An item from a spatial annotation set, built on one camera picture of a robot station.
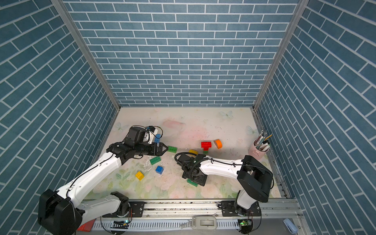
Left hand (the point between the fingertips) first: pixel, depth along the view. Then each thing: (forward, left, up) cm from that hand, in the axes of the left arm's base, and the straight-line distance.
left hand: (165, 148), depth 79 cm
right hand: (-12, -14, -14) cm, 23 cm away
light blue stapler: (-34, -61, -13) cm, 71 cm away
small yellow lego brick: (-10, +15, -13) cm, 23 cm away
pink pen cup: (+3, -52, -7) cm, 53 cm away
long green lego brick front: (-13, -13, -15) cm, 23 cm away
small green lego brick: (+6, -24, -15) cm, 29 cm away
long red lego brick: (+7, -23, -7) cm, 25 cm away
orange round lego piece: (+11, -32, -13) cm, 36 cm away
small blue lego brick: (-7, +5, -13) cm, 16 cm away
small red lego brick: (+6, -23, -11) cm, 26 cm away
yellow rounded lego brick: (+6, -15, -15) cm, 22 cm away
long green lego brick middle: (0, +8, -16) cm, 18 cm away
